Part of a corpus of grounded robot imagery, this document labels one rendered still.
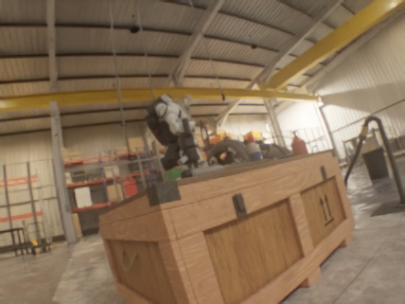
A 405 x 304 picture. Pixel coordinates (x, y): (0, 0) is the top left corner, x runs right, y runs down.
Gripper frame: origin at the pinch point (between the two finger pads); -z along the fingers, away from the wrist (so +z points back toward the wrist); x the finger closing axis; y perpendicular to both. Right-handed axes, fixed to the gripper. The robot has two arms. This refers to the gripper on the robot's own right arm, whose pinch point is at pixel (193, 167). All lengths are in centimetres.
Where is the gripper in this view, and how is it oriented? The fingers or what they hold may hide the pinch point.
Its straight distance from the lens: 132.8
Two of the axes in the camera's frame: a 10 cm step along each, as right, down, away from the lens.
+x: 6.3, -3.1, -7.1
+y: 7.3, -0.8, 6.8
